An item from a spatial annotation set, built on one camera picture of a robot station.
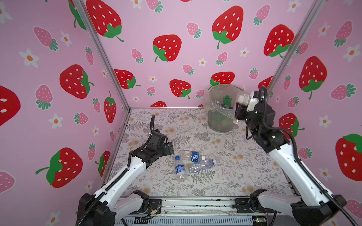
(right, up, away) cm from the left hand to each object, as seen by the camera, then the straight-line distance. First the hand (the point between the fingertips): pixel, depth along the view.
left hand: (167, 147), depth 82 cm
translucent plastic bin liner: (+31, +31, +13) cm, 46 cm away
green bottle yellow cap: (+41, +31, +17) cm, 54 cm away
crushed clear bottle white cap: (+24, -12, +6) cm, 27 cm away
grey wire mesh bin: (+35, +15, +18) cm, 42 cm away
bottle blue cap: (+8, -13, 0) cm, 15 cm away
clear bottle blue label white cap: (+12, -8, +8) cm, 17 cm away
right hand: (+38, +24, -15) cm, 47 cm away
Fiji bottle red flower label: (+40, +26, +17) cm, 51 cm away
